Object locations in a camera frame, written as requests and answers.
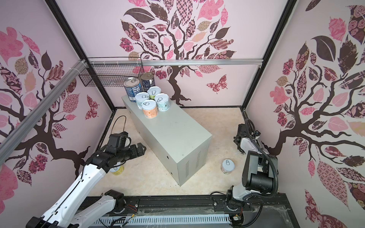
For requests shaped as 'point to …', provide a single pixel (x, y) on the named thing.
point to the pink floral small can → (227, 166)
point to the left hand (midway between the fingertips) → (139, 153)
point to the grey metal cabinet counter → (176, 145)
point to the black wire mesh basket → (110, 75)
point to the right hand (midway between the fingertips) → (247, 144)
